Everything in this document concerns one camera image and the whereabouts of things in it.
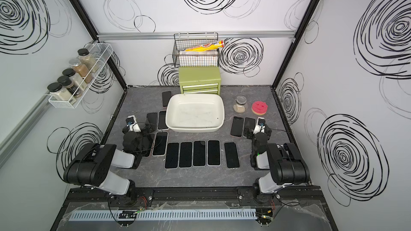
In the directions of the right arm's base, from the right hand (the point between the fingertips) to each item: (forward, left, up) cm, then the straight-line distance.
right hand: (259, 123), depth 89 cm
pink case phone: (+26, +60, -9) cm, 67 cm away
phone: (+6, +60, -12) cm, 61 cm away
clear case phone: (-15, +15, -9) cm, 23 cm away
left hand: (-1, +68, +3) cm, 68 cm away
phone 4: (-15, +33, -9) cm, 37 cm away
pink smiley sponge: (+15, -4, -6) cm, 17 cm away
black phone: (+2, +11, -8) cm, 14 cm away
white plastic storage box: (+13, +38, -9) cm, 41 cm away
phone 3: (-16, +40, -8) cm, 44 cm away
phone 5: (-14, +25, -8) cm, 30 cm away
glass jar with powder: (+15, +8, -4) cm, 18 cm away
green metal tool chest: (+25, +35, +9) cm, 44 cm away
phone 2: (-16, +48, -10) cm, 52 cm away
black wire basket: (+25, +33, +25) cm, 48 cm away
